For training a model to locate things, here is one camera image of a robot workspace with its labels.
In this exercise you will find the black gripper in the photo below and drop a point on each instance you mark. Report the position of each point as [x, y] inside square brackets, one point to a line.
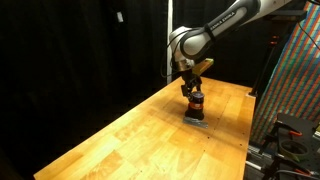
[190, 76]

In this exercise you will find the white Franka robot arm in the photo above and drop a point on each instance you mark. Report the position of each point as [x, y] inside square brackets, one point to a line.
[200, 43]

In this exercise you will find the grey square coaster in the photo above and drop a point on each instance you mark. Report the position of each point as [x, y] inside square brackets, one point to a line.
[187, 120]

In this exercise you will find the black tripod stand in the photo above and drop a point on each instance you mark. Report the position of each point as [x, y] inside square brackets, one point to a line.
[266, 65]

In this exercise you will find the white tag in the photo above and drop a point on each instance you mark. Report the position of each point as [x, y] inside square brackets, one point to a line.
[120, 17]

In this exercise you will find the black mounting plate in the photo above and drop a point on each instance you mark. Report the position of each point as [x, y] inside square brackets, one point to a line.
[301, 123]

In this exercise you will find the green tape roll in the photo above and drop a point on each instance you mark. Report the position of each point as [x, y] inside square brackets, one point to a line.
[293, 154]

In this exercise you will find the yellowish wrist camera block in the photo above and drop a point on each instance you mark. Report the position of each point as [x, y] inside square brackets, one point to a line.
[204, 65]

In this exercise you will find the grey duct tape strip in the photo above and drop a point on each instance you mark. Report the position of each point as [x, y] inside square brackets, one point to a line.
[201, 124]

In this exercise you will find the white post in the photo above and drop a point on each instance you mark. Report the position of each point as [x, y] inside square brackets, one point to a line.
[170, 20]

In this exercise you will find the aluminium rail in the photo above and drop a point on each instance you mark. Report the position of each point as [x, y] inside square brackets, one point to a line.
[261, 158]

